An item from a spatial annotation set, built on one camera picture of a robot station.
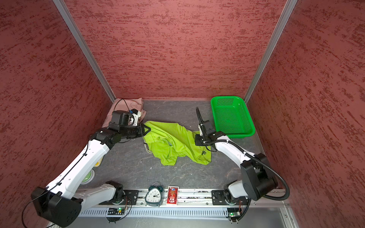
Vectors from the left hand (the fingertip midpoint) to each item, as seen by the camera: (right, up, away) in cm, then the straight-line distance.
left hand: (149, 132), depth 76 cm
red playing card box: (+13, -33, -2) cm, 36 cm away
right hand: (+26, -9, +12) cm, 30 cm away
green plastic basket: (+56, +8, +34) cm, 66 cm away
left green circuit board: (-16, -40, -5) cm, 43 cm away
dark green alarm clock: (+3, -32, -5) cm, 33 cm away
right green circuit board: (+45, -41, -6) cm, 61 cm away
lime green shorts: (+10, -6, +5) cm, 13 cm away
